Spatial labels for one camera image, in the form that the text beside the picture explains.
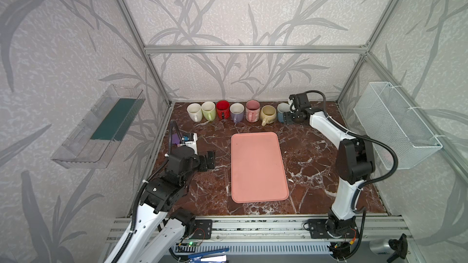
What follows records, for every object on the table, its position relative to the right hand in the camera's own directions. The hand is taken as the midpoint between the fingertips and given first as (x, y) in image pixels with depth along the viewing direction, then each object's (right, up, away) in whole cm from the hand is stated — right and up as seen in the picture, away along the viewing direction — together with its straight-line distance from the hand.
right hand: (291, 112), depth 98 cm
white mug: (-55, 0, +7) cm, 55 cm away
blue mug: (-3, +2, +7) cm, 8 cm away
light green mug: (-47, +2, +7) cm, 47 cm away
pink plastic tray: (-19, -29, -8) cm, 36 cm away
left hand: (-40, -14, -27) cm, 50 cm away
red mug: (-38, +2, +10) cm, 39 cm away
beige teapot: (-11, -1, +8) cm, 14 cm away
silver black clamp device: (+24, -48, -35) cm, 64 cm away
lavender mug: (-30, +1, +13) cm, 33 cm away
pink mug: (-21, +1, +4) cm, 21 cm away
